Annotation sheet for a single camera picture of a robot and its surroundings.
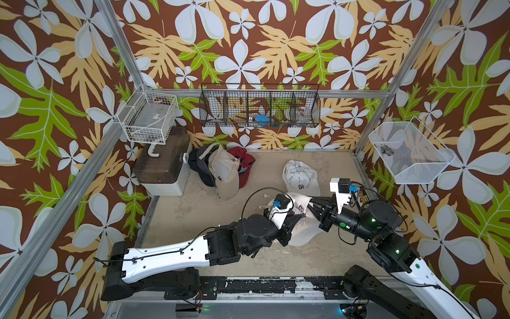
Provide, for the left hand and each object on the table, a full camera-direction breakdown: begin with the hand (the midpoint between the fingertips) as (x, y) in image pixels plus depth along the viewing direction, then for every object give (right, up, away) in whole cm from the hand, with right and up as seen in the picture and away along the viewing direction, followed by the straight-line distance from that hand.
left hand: (299, 212), depth 59 cm
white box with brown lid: (-54, +11, +30) cm, 62 cm away
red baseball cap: (-18, +17, +46) cm, 52 cm away
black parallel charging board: (+41, -2, +40) cm, 57 cm away
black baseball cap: (-46, +19, +43) cm, 66 cm away
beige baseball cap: (-29, +15, +45) cm, 56 cm away
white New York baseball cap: (+12, +8, +48) cm, 50 cm away
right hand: (+1, +4, -2) cm, 4 cm away
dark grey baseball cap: (-38, +14, +35) cm, 54 cm away
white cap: (+5, -8, +9) cm, 13 cm away
